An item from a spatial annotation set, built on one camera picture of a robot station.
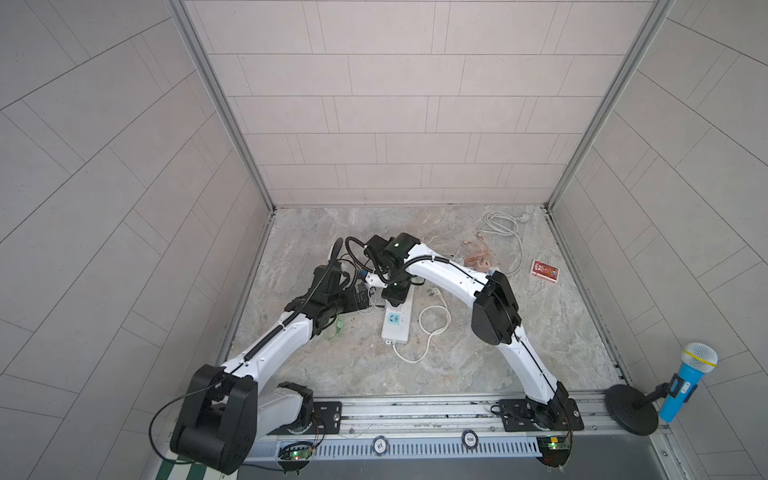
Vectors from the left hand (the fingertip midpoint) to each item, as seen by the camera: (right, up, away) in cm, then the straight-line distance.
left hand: (365, 291), depth 86 cm
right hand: (+9, -4, +3) cm, 10 cm away
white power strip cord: (+20, -9, +1) cm, 22 cm away
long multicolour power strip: (+9, -8, -1) cm, 12 cm away
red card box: (+58, +4, +10) cm, 59 cm away
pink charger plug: (+35, +7, +6) cm, 36 cm away
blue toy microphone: (+67, -7, -29) cm, 73 cm away
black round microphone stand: (+66, -25, -15) cm, 72 cm away
